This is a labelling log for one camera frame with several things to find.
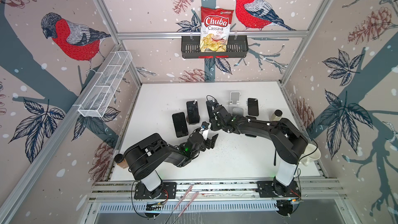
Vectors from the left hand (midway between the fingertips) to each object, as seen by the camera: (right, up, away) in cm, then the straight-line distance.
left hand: (215, 129), depth 87 cm
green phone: (+26, +5, +15) cm, 30 cm away
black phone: (-20, +3, -1) cm, 20 cm away
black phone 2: (-13, +9, +6) cm, 17 cm away
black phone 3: (-2, +13, +1) cm, 13 cm away
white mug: (+50, -8, -7) cm, 51 cm away
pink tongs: (-15, -31, -19) cm, 39 cm away
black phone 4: (+29, +11, +20) cm, 37 cm away
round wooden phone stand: (+15, +10, +9) cm, 20 cm away
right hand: (-1, +3, +7) cm, 8 cm away
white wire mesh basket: (-57, +17, -15) cm, 62 cm away
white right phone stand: (+14, +19, +14) cm, 27 cm away
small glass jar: (+38, +7, +6) cm, 39 cm away
